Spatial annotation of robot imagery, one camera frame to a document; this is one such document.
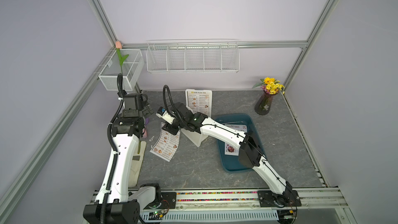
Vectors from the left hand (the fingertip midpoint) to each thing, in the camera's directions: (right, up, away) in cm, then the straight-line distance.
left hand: (138, 110), depth 72 cm
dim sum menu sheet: (+8, -22, +20) cm, 31 cm away
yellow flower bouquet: (+70, +14, +17) cm, 73 cm away
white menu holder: (+27, -16, +16) cm, 35 cm away
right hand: (+9, -7, +10) cm, 16 cm away
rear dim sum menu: (+28, +5, +24) cm, 37 cm away
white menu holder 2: (+35, +11, +21) cm, 42 cm away
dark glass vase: (+70, +3, +28) cm, 75 cm away
